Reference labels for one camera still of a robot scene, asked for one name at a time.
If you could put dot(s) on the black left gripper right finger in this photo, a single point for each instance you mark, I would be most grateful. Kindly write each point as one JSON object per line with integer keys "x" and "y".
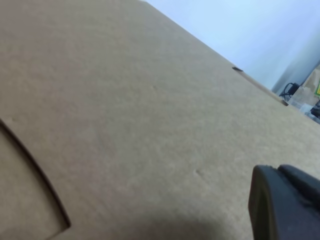
{"x": 305, "y": 184}

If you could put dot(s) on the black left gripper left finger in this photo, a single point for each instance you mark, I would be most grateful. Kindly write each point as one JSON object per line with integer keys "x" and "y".
{"x": 277, "y": 211}

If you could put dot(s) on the upper cardboard shoebox shell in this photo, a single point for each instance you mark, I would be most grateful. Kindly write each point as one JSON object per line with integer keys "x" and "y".
{"x": 117, "y": 124}

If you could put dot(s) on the brown paper bag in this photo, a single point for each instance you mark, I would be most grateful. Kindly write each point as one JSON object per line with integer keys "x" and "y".
{"x": 307, "y": 92}

